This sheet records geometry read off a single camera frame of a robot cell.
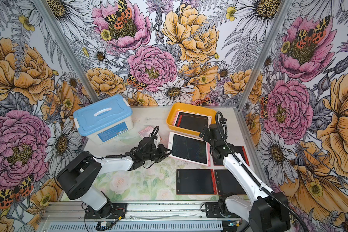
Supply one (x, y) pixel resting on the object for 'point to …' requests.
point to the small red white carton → (150, 132)
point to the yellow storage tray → (203, 110)
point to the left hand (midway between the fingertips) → (172, 155)
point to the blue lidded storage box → (105, 119)
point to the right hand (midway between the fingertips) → (208, 134)
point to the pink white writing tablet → (189, 148)
